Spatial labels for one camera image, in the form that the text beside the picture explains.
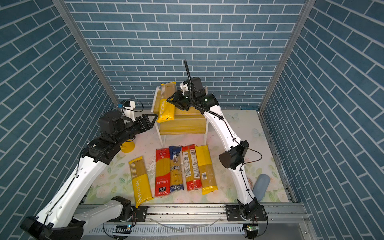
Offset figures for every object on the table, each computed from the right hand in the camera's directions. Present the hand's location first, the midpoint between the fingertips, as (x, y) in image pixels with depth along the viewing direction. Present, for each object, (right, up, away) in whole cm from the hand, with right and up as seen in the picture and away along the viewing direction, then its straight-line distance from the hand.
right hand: (169, 101), depth 75 cm
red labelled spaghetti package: (+11, -37, +12) cm, 40 cm away
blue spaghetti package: (+2, -44, +7) cm, 44 cm away
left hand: (-4, -8, -8) cm, 12 cm away
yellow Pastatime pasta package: (-16, -47, +6) cm, 50 cm away
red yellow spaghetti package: (-6, -40, +11) cm, 42 cm away
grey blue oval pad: (+50, -45, +7) cm, 67 cm away
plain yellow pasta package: (+20, -45, +6) cm, 50 cm away
